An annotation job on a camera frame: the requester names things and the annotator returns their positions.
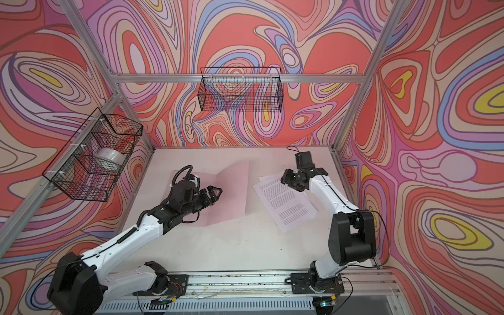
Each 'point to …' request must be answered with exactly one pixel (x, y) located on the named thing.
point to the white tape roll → (111, 158)
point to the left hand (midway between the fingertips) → (219, 192)
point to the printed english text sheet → (290, 207)
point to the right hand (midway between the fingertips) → (286, 184)
